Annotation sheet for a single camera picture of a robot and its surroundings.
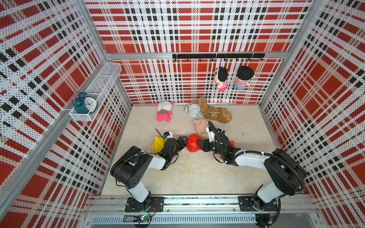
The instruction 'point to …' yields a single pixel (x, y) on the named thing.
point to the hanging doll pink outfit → (220, 76)
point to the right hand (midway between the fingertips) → (200, 141)
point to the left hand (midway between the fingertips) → (187, 139)
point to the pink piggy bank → (200, 125)
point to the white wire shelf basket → (100, 88)
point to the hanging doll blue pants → (239, 87)
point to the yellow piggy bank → (158, 144)
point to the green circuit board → (141, 218)
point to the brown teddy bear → (219, 115)
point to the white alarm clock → (193, 109)
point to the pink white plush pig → (164, 112)
